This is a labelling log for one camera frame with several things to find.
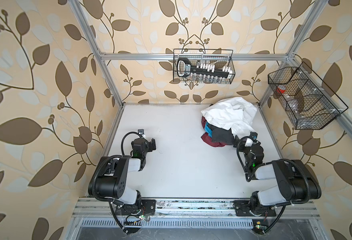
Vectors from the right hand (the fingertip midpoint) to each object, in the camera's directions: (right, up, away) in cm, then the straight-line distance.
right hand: (245, 138), depth 90 cm
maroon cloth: (-21, -1, +7) cm, 23 cm away
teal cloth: (-21, +4, +8) cm, 23 cm away
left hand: (-62, 0, +4) cm, 62 cm away
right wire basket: (+24, +21, -16) cm, 36 cm away
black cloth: (-15, +2, +1) cm, 16 cm away
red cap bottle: (+21, +30, -2) cm, 36 cm away
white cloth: (-5, +15, +6) cm, 17 cm away
